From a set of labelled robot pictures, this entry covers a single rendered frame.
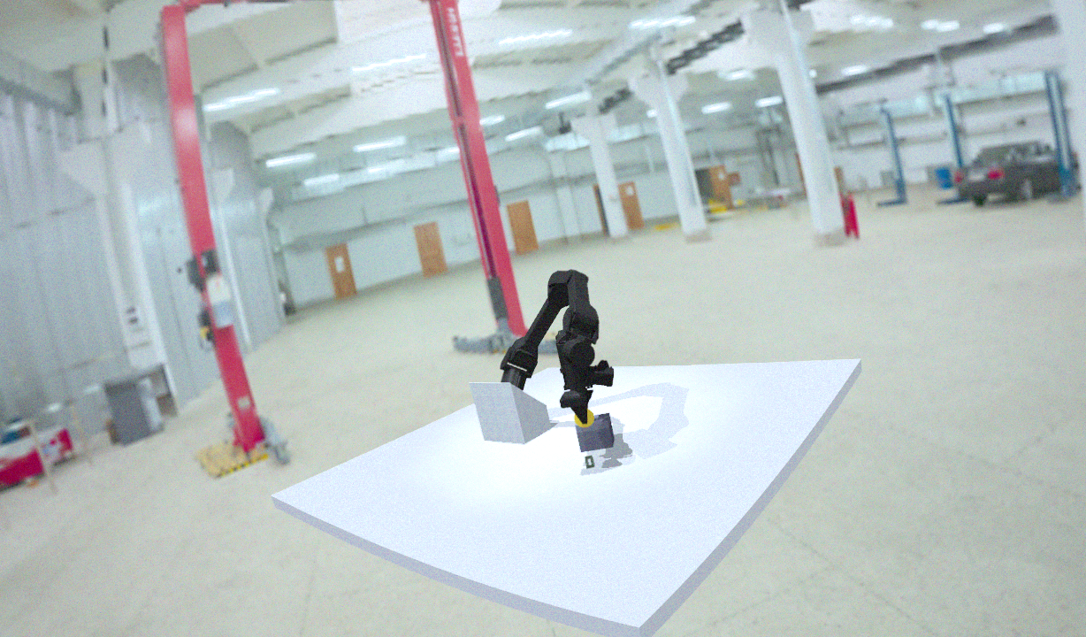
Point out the gold coin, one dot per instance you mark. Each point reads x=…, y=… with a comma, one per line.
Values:
x=590, y=419

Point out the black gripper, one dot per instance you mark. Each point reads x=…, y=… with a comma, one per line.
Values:
x=578, y=397

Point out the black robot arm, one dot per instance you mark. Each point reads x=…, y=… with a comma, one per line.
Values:
x=580, y=329

